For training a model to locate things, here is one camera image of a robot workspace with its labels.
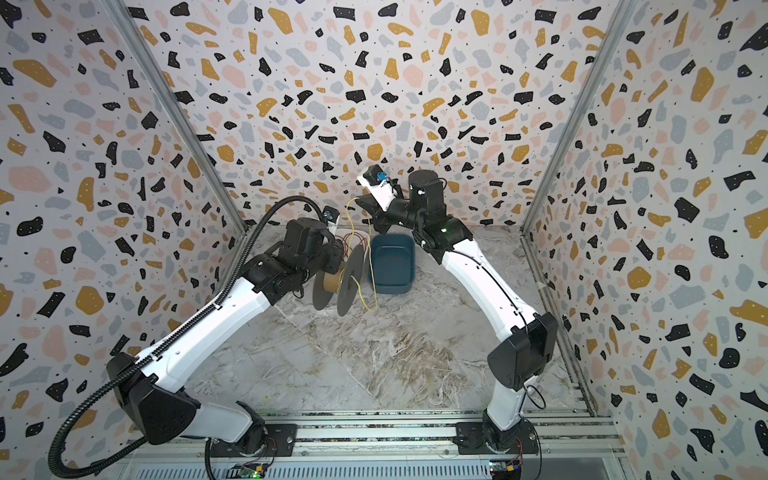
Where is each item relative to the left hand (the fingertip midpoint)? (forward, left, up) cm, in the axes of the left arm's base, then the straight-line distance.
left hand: (334, 238), depth 74 cm
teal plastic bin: (+17, -14, -32) cm, 39 cm away
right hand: (+3, -6, +12) cm, 14 cm away
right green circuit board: (-46, -41, -33) cm, 69 cm away
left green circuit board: (-45, +20, -32) cm, 59 cm away
